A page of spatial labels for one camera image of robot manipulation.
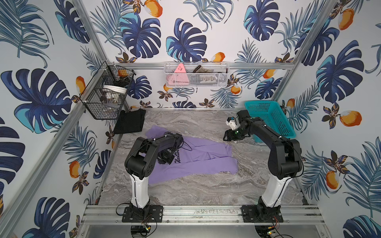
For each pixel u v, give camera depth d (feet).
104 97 3.03
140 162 1.71
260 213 2.20
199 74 3.03
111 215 2.51
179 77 2.96
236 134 2.73
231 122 2.89
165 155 2.66
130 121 3.75
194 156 3.12
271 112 3.81
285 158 1.67
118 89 2.62
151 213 2.41
